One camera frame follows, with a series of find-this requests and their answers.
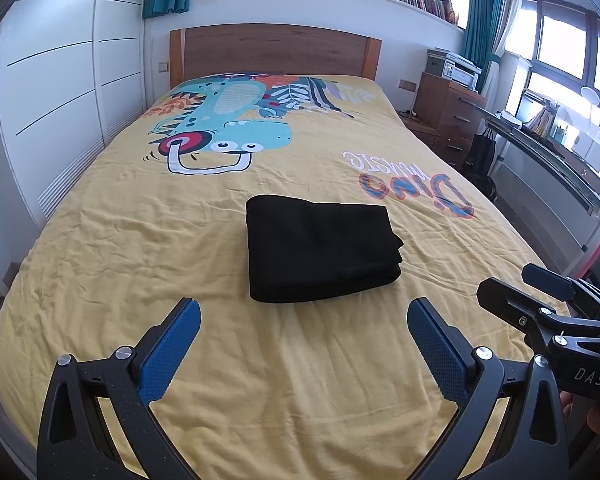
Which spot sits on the round white desk lamp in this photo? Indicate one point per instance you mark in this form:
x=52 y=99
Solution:
x=593 y=99

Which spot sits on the black bag on floor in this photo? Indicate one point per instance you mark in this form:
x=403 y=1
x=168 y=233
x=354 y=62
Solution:
x=478 y=162

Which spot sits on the wooden nightstand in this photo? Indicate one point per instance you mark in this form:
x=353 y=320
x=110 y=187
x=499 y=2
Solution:
x=425 y=133

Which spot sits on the wooden headboard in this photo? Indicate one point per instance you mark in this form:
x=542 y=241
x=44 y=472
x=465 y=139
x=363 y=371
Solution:
x=271 y=49

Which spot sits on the white wardrobe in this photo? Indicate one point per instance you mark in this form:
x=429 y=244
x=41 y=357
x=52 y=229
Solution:
x=71 y=78

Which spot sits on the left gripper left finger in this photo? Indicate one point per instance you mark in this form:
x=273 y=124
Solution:
x=74 y=441

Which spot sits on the yellow dinosaur bedspread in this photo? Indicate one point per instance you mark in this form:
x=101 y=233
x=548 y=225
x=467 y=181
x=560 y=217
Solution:
x=327 y=389

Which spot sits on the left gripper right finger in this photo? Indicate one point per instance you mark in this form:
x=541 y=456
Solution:
x=531 y=442

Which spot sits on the wooden chest of drawers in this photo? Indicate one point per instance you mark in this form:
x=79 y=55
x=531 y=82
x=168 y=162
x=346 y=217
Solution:
x=452 y=111

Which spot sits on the black pants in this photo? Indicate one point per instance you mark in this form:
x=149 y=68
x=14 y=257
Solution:
x=301 y=251

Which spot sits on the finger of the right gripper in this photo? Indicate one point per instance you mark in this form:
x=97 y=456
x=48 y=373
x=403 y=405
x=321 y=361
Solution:
x=581 y=296
x=535 y=319

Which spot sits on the white printer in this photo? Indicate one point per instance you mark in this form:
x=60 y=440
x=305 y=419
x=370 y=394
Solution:
x=451 y=66

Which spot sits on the person's right hand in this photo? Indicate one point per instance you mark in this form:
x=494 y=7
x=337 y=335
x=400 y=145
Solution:
x=592 y=418

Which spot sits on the glass top desk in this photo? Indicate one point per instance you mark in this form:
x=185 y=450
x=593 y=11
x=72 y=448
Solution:
x=568 y=178

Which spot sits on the right teal curtain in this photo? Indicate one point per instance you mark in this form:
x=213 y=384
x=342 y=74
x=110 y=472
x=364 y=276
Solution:
x=480 y=34

